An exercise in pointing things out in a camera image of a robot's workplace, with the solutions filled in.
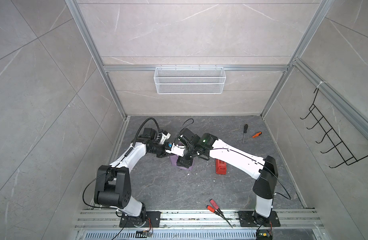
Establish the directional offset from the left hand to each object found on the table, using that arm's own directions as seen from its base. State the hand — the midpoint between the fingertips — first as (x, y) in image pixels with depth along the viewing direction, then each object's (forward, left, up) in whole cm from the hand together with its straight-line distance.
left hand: (175, 150), depth 84 cm
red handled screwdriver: (-29, -19, -13) cm, 37 cm away
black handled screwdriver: (+23, -51, -13) cm, 58 cm away
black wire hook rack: (-12, -71, +21) cm, 75 cm away
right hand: (-6, -2, +3) cm, 7 cm away
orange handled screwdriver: (+18, -59, -12) cm, 63 cm away
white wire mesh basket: (+45, -10, +16) cm, 49 cm away
